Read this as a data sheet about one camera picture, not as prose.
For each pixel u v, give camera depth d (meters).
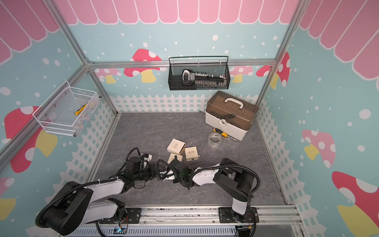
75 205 0.43
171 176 0.76
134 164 0.70
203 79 0.88
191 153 0.94
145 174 0.77
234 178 0.51
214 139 1.05
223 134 1.05
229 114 0.92
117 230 0.72
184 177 0.68
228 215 0.76
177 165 0.67
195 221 0.74
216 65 0.90
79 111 0.76
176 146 0.97
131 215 0.74
